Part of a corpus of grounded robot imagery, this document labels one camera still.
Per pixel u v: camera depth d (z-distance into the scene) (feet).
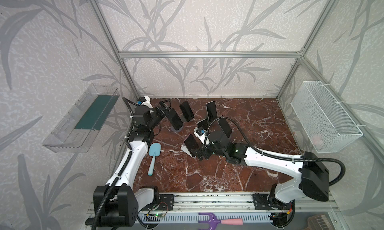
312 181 1.31
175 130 3.25
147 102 2.31
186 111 4.15
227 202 2.48
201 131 2.14
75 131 2.10
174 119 3.18
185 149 2.75
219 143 1.87
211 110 3.57
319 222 2.24
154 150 2.99
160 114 2.27
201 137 2.16
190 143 2.78
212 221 2.27
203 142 2.15
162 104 2.27
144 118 1.87
